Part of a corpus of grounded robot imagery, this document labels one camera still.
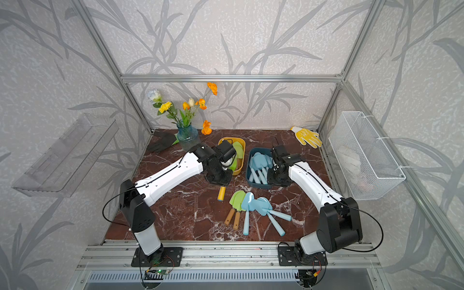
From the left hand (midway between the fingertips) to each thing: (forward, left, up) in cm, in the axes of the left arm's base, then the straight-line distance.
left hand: (228, 183), depth 78 cm
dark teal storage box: (+25, -11, -10) cm, 29 cm away
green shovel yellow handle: (-5, +2, 0) cm, 5 cm away
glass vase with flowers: (+32, +25, -5) cm, 41 cm away
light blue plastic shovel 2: (+18, -16, -12) cm, 27 cm away
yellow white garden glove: (+43, -49, -16) cm, 67 cm away
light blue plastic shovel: (-2, -9, -15) cm, 18 cm away
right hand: (+4, -20, -6) cm, 22 cm away
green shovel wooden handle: (-11, -4, -15) cm, 19 cm away
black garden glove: (+39, +46, -17) cm, 63 cm away
